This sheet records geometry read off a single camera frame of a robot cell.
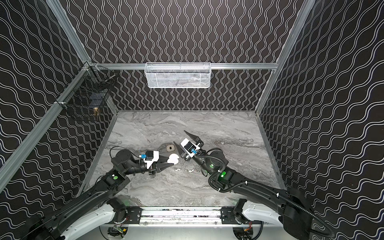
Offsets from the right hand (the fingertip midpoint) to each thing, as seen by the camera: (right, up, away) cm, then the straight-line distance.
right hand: (182, 135), depth 65 cm
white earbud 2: (+3, -23, +25) cm, 34 cm away
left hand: (-3, -11, -2) cm, 12 cm away
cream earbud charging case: (-10, -10, +33) cm, 36 cm away
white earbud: (-4, -22, +25) cm, 34 cm away
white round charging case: (-4, -10, -1) cm, 11 cm away
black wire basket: (-62, +22, +28) cm, 71 cm away
